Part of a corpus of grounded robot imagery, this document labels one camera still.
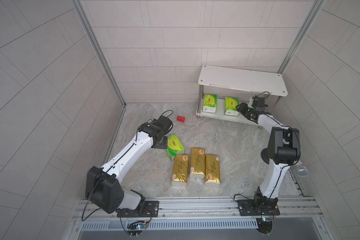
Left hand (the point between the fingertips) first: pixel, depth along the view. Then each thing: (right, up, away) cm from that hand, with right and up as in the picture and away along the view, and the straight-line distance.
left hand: (157, 142), depth 81 cm
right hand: (+51, +22, +19) cm, 59 cm away
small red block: (+12, +12, +26) cm, 31 cm away
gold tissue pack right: (+30, -14, -4) cm, 33 cm away
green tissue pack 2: (+45, +19, +17) cm, 52 cm away
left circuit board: (-6, -35, -16) cm, 39 cm away
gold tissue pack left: (+13, -14, -4) cm, 20 cm away
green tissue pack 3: (+32, +23, +18) cm, 43 cm away
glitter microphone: (+67, -9, -17) cm, 69 cm away
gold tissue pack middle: (+22, -11, -2) cm, 25 cm away
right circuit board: (+53, -36, -13) cm, 65 cm away
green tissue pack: (+9, -4, +5) cm, 11 cm away
